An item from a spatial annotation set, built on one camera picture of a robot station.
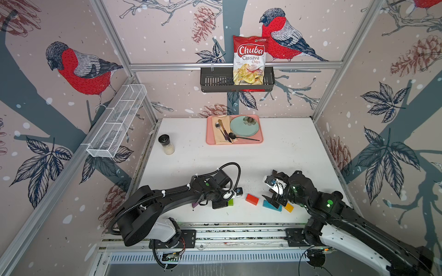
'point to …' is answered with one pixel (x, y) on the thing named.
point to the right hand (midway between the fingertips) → (269, 182)
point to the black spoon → (232, 135)
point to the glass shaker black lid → (164, 140)
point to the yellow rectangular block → (289, 207)
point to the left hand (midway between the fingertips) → (228, 195)
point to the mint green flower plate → (244, 126)
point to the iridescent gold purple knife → (225, 130)
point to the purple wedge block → (194, 204)
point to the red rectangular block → (252, 199)
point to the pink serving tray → (210, 138)
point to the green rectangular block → (231, 202)
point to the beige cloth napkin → (221, 127)
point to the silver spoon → (218, 126)
